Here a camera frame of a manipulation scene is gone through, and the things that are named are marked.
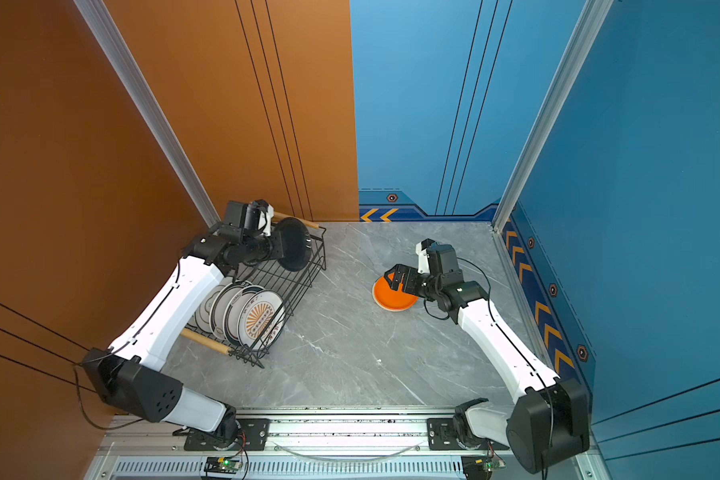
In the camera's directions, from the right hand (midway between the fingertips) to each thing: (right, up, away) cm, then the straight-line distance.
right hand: (397, 278), depth 81 cm
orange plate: (0, -9, +15) cm, 17 cm away
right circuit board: (+19, -44, -11) cm, 49 cm away
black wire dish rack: (-34, -4, +18) cm, 39 cm away
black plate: (-27, +9, 0) cm, 29 cm away
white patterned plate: (-39, -12, +4) cm, 41 cm away
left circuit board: (-43, -44, -10) cm, 62 cm away
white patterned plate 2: (-45, -9, 0) cm, 46 cm away
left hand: (-30, +10, -2) cm, 31 cm away
